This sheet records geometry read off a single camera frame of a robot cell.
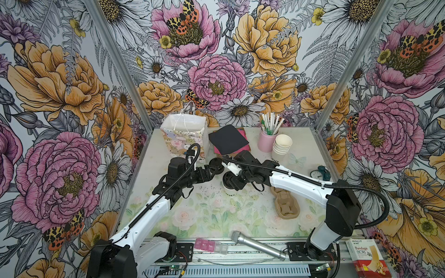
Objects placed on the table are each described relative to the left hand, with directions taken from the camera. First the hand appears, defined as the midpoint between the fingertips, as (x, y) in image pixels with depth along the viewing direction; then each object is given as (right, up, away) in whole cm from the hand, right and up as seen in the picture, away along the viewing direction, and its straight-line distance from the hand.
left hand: (212, 174), depth 80 cm
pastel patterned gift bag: (-15, +20, +5) cm, 26 cm away
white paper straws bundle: (+33, +25, +25) cm, 48 cm away
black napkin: (+7, +17, +30) cm, 35 cm away
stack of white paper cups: (+36, +14, +14) cm, 41 cm away
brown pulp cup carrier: (+35, -16, +5) cm, 39 cm away
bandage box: (+62, -32, -11) cm, 71 cm away
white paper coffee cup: (+8, -11, +9) cm, 16 cm away
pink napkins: (+17, +11, +28) cm, 35 cm away
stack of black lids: (+2, +4, -4) cm, 6 cm away
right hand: (+10, -4, +3) cm, 11 cm away
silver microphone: (+11, -26, -5) cm, 29 cm away
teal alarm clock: (+56, -1, +11) cm, 57 cm away
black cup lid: (+6, -3, +3) cm, 8 cm away
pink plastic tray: (0, -30, -5) cm, 30 cm away
